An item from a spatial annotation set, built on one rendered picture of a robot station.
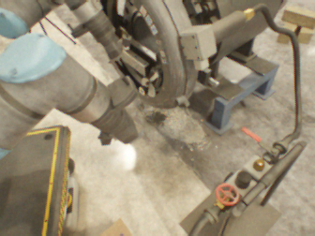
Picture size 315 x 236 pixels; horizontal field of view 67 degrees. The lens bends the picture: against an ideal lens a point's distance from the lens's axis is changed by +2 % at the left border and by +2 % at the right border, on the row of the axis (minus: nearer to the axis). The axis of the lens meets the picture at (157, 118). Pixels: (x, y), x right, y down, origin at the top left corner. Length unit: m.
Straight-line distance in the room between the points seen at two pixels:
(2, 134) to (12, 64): 0.11
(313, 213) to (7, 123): 1.37
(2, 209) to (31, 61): 0.92
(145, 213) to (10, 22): 1.02
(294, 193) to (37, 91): 1.35
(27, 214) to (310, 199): 1.34
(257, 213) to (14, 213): 1.11
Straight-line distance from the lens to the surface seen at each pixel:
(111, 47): 0.83
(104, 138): 0.57
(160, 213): 1.32
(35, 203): 1.16
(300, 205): 1.48
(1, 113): 0.41
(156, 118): 1.66
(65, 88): 0.40
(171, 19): 0.96
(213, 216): 0.85
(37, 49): 0.38
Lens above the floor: 1.25
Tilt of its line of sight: 48 degrees down
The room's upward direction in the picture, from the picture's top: 6 degrees counter-clockwise
